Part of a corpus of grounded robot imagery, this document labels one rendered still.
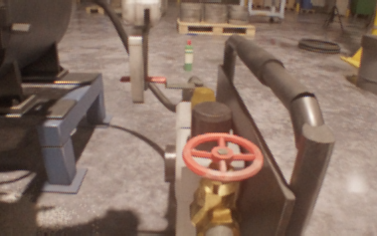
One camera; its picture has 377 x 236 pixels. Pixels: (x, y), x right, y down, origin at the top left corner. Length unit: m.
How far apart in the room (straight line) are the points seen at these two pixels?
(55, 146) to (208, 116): 0.71
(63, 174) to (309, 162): 0.89
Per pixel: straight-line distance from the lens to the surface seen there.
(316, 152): 0.20
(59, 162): 0.98
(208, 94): 0.40
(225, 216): 0.27
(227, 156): 0.24
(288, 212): 0.23
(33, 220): 0.96
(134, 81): 0.46
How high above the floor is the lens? 0.64
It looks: 26 degrees down
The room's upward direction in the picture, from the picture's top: 3 degrees clockwise
